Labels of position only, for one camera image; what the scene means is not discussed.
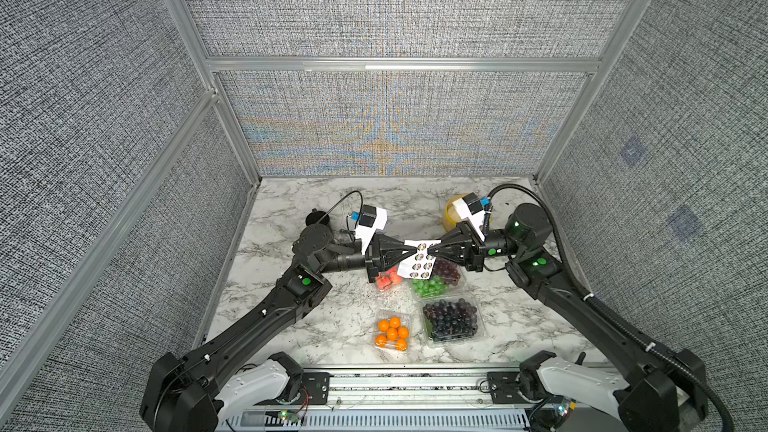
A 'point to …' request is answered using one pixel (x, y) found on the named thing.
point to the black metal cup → (314, 217)
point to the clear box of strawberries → (388, 279)
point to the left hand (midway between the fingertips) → (419, 251)
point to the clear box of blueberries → (452, 319)
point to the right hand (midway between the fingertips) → (432, 248)
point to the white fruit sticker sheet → (419, 266)
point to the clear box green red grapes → (446, 282)
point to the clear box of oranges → (393, 332)
